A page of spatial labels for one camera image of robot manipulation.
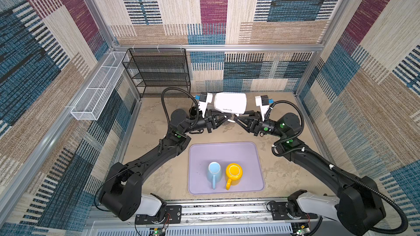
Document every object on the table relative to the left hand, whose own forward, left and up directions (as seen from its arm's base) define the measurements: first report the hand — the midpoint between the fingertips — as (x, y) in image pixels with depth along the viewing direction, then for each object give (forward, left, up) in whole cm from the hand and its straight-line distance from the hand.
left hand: (231, 115), depth 63 cm
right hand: (0, -1, -3) cm, 3 cm away
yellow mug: (-12, -3, -27) cm, 30 cm away
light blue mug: (-12, +6, -27) cm, 31 cm away
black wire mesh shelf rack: (+51, +44, -17) cm, 70 cm away
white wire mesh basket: (+8, +60, -3) cm, 60 cm away
